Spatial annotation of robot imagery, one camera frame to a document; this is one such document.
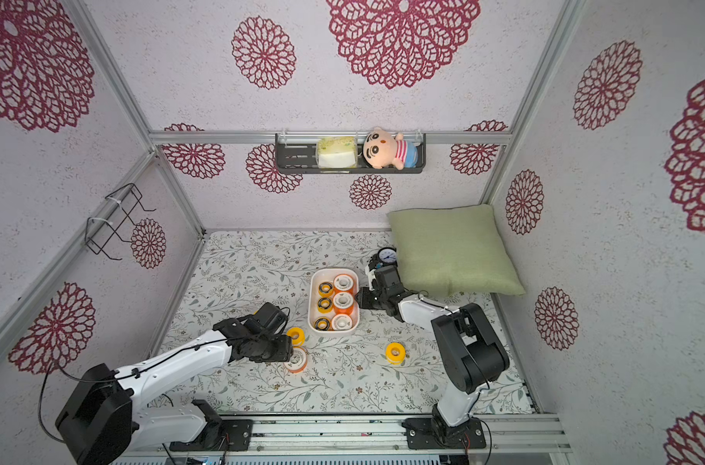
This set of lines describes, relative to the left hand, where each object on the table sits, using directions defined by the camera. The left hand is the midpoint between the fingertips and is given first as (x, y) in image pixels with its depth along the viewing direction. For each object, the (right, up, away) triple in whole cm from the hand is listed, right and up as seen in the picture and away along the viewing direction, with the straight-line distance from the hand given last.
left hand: (285, 354), depth 84 cm
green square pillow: (+53, +30, +13) cm, 63 cm away
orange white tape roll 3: (+16, +13, +11) cm, 24 cm away
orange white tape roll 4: (+16, +7, +9) cm, 20 cm away
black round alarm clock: (+33, +29, +26) cm, 51 cm away
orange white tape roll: (+4, -2, +1) cm, 5 cm away
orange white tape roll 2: (+17, +19, +17) cm, 31 cm away
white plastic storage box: (+7, +21, +16) cm, 28 cm away
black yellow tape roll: (+10, +12, +14) cm, 21 cm away
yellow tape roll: (+4, +4, +7) cm, 8 cm away
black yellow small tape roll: (+10, +17, +19) cm, 27 cm away
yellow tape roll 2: (+33, -1, +4) cm, 33 cm away
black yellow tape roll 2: (+10, +7, +10) cm, 15 cm away
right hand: (+21, +16, +10) cm, 28 cm away
